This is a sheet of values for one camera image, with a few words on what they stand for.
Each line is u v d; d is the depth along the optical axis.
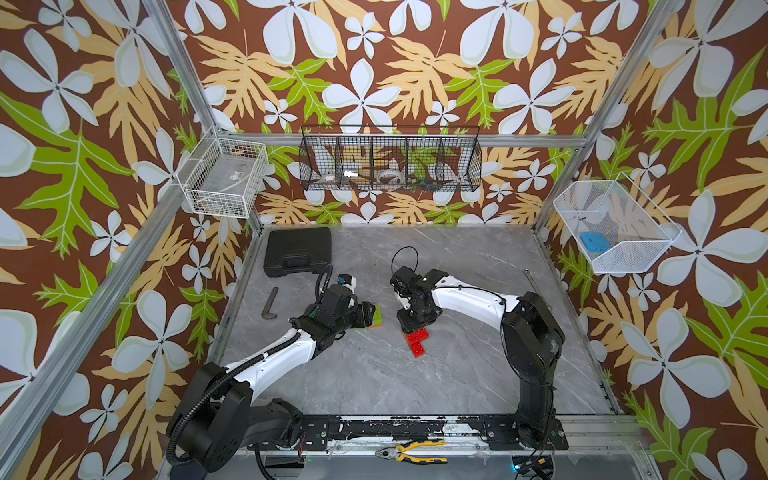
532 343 0.49
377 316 0.91
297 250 1.14
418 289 0.67
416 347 0.88
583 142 0.93
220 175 0.86
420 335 0.88
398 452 0.71
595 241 0.80
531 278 1.05
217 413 0.41
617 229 0.82
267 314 0.96
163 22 0.69
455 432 0.75
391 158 0.97
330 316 0.65
